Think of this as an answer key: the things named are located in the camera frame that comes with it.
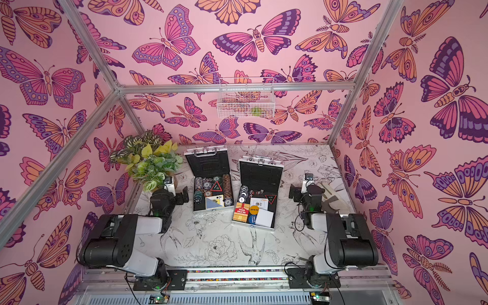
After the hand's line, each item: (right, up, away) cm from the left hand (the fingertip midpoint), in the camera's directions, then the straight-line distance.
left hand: (178, 185), depth 95 cm
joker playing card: (+42, -9, -2) cm, 43 cm away
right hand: (+62, +1, -1) cm, 62 cm away
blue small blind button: (+37, -15, -7) cm, 40 cm away
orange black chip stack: (+25, -7, -1) cm, 26 cm away
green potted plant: (-7, +13, -16) cm, 21 cm away
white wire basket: (+34, +44, +2) cm, 56 cm away
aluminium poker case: (+15, +11, 0) cm, 19 cm away
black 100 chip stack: (+9, -2, +2) cm, 10 cm away
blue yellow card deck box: (+18, -8, -2) cm, 20 cm away
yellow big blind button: (+38, -11, -4) cm, 39 cm away
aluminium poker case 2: (+39, -4, +2) cm, 40 cm away
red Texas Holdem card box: (+31, -12, -7) cm, 34 cm away
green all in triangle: (+18, -1, +5) cm, 19 cm away
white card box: (+42, -15, -6) cm, 45 cm away
